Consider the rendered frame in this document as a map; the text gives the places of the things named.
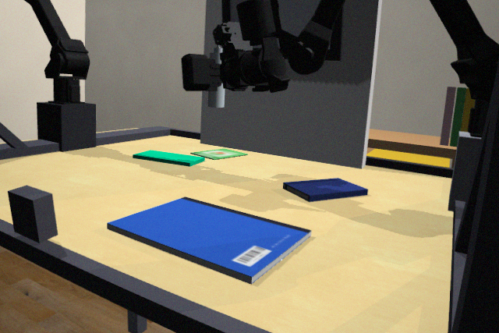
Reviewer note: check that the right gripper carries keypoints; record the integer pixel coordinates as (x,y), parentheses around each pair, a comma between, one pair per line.
(202,73)

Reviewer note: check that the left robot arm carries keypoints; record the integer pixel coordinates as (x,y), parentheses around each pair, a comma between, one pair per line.
(67,56)

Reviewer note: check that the green flat rectangular slab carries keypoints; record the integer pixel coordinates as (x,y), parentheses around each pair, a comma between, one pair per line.
(171,158)

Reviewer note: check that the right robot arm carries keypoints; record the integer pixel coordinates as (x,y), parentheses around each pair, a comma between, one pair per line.
(259,22)

